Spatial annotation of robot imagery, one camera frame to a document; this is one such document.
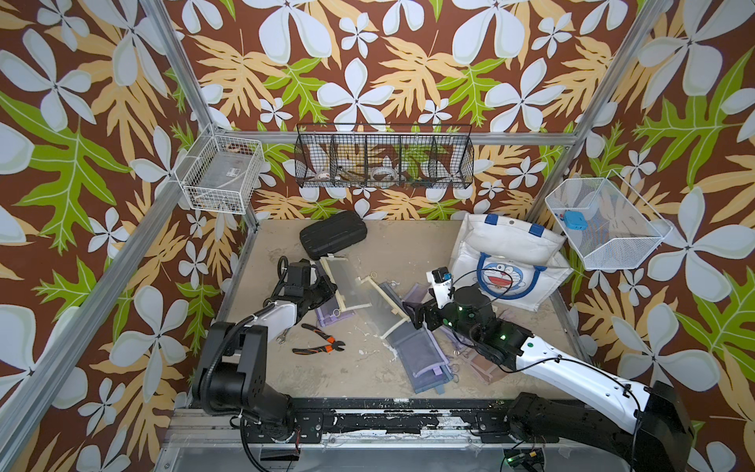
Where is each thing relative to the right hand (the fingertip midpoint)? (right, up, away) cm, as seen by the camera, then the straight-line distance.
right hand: (414, 296), depth 76 cm
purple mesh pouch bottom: (+3, -19, +8) cm, 21 cm away
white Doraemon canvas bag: (+30, +8, +5) cm, 32 cm away
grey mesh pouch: (-4, -3, +21) cm, 22 cm away
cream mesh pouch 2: (-7, -9, +17) cm, 20 cm away
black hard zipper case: (-26, +18, +32) cm, 45 cm away
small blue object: (+49, +21, +10) cm, 55 cm away
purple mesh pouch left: (-24, -7, +13) cm, 28 cm away
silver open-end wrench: (-40, -15, +14) cm, 45 cm away
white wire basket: (-57, +35, +10) cm, 68 cm away
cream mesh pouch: (-21, +3, +22) cm, 31 cm away
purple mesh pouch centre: (+4, -2, +21) cm, 22 cm away
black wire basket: (-8, +44, +20) cm, 49 cm away
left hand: (-22, +2, +17) cm, 28 cm away
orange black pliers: (-24, -16, +12) cm, 31 cm away
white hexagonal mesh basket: (+56, +20, +6) cm, 60 cm away
